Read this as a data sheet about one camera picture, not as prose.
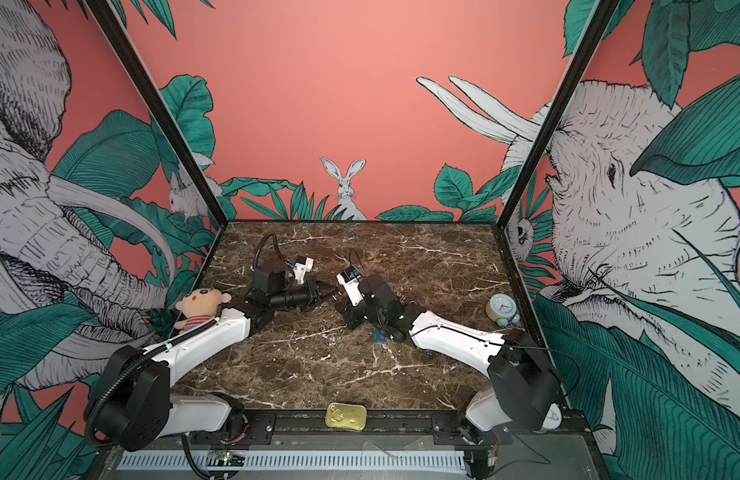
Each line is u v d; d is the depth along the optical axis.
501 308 0.93
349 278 0.70
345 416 0.72
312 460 0.70
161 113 0.87
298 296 0.72
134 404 0.41
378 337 0.88
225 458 0.70
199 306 0.88
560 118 0.88
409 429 0.76
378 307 0.61
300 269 0.78
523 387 0.43
